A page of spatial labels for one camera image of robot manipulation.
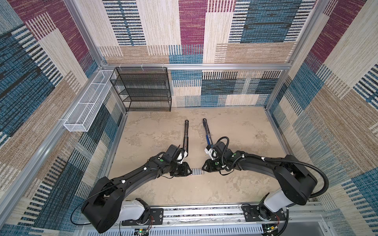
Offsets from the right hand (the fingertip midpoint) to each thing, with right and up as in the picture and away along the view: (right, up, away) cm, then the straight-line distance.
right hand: (206, 170), depth 86 cm
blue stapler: (+4, +15, +14) cm, 21 cm away
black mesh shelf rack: (-43, +52, +24) cm, 72 cm away
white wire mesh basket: (-61, +29, -15) cm, 69 cm away
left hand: (-9, +1, -5) cm, 10 cm away
